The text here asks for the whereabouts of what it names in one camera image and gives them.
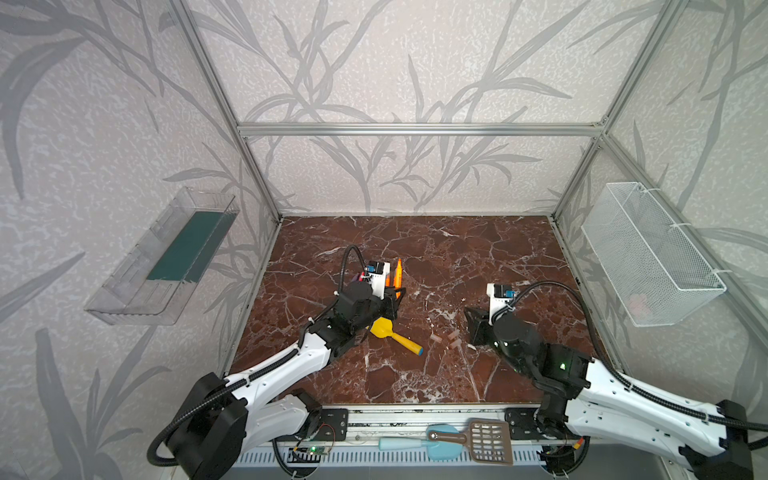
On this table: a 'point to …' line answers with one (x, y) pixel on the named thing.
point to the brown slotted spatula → (489, 441)
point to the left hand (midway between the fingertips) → (409, 283)
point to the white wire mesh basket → (656, 271)
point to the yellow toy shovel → (383, 328)
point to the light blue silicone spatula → (435, 450)
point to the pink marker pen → (362, 275)
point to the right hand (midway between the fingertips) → (465, 302)
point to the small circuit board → (317, 450)
